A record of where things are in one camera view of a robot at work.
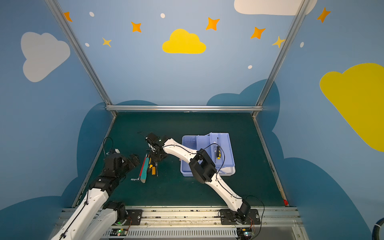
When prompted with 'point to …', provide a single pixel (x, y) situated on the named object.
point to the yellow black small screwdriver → (218, 153)
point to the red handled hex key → (139, 178)
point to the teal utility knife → (143, 175)
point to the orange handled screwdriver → (153, 170)
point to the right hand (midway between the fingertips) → (156, 158)
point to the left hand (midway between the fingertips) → (135, 159)
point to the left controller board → (118, 232)
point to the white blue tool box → (225, 166)
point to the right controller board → (244, 233)
